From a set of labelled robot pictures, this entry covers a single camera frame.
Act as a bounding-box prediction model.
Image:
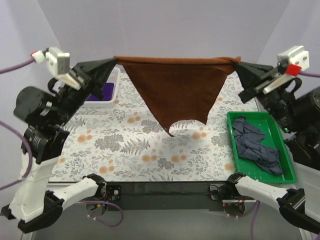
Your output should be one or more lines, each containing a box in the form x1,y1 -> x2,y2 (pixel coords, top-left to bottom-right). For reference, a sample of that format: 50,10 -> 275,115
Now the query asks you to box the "purple towel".
87,82 -> 115,102

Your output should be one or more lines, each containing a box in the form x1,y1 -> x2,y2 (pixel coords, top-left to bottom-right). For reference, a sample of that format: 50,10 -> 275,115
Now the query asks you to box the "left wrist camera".
31,47 -> 81,91

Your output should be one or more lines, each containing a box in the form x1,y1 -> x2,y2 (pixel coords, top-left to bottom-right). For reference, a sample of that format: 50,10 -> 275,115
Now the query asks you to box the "brown towel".
116,56 -> 241,133

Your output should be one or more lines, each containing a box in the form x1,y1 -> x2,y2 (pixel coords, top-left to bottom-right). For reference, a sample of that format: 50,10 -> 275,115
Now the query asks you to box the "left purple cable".
0,56 -> 123,228

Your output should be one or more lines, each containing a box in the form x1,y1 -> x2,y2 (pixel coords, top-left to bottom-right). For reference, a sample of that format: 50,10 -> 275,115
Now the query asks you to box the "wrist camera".
31,47 -> 81,91
261,45 -> 311,95

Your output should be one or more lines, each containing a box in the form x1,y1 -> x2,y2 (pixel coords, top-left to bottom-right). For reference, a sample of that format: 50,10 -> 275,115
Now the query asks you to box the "grey blue towel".
232,116 -> 284,176

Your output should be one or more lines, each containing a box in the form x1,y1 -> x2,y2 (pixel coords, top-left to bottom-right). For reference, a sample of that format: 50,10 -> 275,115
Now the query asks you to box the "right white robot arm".
225,60 -> 320,234

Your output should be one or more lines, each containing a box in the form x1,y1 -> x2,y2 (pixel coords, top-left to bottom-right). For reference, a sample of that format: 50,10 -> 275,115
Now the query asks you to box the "floral table mat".
50,73 -> 258,183

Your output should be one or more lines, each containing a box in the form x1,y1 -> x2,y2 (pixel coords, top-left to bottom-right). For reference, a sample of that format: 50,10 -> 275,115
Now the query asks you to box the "purple cable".
249,69 -> 320,240
0,56 -> 123,228

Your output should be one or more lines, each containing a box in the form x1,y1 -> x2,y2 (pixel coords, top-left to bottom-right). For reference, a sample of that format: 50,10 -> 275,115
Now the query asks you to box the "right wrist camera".
261,45 -> 311,95

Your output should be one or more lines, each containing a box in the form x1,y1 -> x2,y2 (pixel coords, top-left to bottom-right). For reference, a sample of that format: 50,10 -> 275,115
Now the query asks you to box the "green plastic bin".
227,111 -> 296,184

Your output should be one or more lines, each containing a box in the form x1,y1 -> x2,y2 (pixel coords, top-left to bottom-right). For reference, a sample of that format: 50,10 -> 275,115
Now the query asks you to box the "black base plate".
105,181 -> 249,211

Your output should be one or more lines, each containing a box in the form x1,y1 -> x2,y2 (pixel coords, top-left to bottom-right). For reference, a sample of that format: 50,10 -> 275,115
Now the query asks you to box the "white plastic basket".
81,67 -> 121,109

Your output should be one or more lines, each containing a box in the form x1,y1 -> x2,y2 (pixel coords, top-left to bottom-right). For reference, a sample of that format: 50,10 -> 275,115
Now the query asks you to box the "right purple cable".
249,69 -> 320,240

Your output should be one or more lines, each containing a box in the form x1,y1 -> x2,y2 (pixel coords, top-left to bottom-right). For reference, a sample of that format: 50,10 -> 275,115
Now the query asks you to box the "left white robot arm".
1,58 -> 118,234

